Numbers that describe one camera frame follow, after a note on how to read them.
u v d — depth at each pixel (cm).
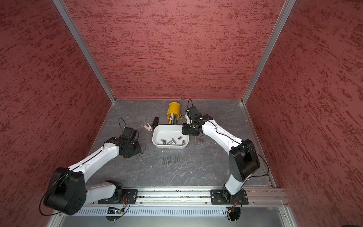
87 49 88
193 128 63
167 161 87
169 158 87
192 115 68
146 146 92
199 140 97
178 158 88
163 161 87
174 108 107
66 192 41
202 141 96
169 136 98
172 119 106
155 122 103
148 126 101
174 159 87
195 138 97
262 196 77
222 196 66
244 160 45
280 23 77
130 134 70
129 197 77
